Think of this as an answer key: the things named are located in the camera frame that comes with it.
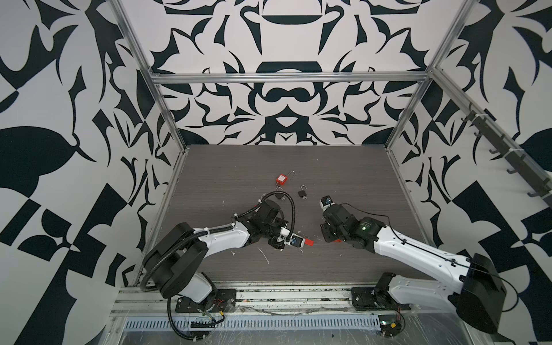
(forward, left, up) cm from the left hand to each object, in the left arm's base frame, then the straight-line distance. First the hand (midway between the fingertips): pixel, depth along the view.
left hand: (297, 227), depth 84 cm
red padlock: (-4, -5, -4) cm, 8 cm away
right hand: (0, -11, +3) cm, 11 cm away
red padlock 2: (+27, +5, -5) cm, 28 cm away
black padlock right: (+20, -5, -8) cm, 22 cm away
